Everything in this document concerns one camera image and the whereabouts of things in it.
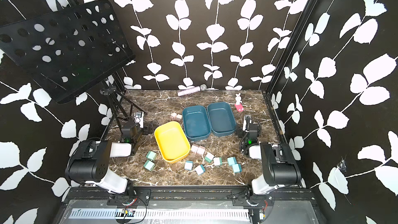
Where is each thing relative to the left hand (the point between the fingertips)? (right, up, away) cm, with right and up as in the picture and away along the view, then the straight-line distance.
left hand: (144, 118), depth 94 cm
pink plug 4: (+35, -18, -6) cm, 40 cm away
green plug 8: (+55, -26, -13) cm, 62 cm away
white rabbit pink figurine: (+62, +8, +17) cm, 65 cm away
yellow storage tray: (+18, -15, +1) cm, 23 cm away
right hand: (+63, -2, +1) cm, 63 cm away
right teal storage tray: (+49, -2, +10) cm, 50 cm away
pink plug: (+17, +1, +8) cm, 19 cm away
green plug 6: (+45, -23, -10) cm, 52 cm away
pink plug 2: (+20, 0, +7) cm, 22 cm away
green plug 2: (+7, -25, -12) cm, 28 cm away
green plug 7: (+53, -23, -10) cm, 58 cm away
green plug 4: (+35, -27, -13) cm, 46 cm away
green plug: (+7, -20, -8) cm, 23 cm away
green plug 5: (+40, -22, -9) cm, 46 cm away
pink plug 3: (+32, -18, -5) cm, 36 cm away
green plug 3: (+29, -25, -11) cm, 40 cm away
